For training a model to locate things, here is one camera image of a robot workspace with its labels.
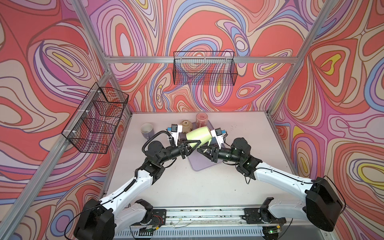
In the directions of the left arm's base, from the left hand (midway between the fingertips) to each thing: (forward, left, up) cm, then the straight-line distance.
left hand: (200, 144), depth 64 cm
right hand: (-1, 0, -7) cm, 7 cm away
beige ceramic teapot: (+29, +7, -23) cm, 38 cm away
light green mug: (+4, -2, +1) cm, 5 cm away
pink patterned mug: (+33, -3, -21) cm, 39 cm away
